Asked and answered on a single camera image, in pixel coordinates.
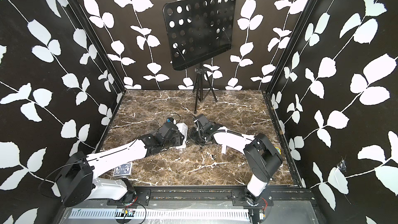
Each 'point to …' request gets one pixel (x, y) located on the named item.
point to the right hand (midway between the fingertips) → (184, 137)
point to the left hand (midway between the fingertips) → (183, 135)
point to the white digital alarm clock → (183, 128)
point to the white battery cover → (224, 148)
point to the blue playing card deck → (124, 170)
